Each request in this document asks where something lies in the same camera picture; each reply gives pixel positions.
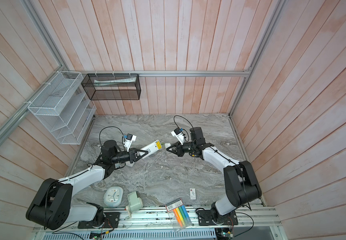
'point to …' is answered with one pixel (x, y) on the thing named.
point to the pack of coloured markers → (178, 214)
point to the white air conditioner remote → (151, 148)
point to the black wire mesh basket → (112, 86)
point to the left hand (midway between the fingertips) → (147, 155)
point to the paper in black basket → (101, 82)
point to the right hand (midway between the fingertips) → (168, 149)
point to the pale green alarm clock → (113, 196)
